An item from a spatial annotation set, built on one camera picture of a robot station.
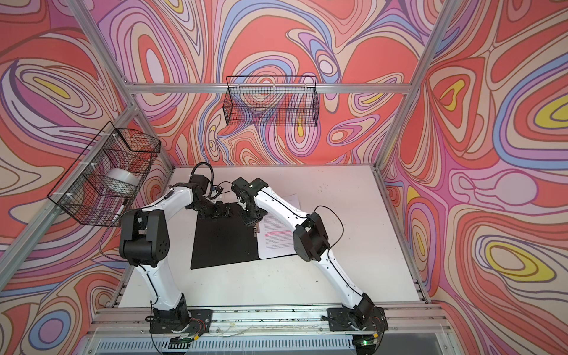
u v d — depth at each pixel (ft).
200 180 2.68
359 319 2.09
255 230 3.13
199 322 2.37
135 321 2.46
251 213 2.58
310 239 1.92
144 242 1.68
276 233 3.08
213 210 2.77
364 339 2.32
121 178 2.39
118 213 2.36
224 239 3.02
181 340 2.31
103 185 2.33
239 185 2.47
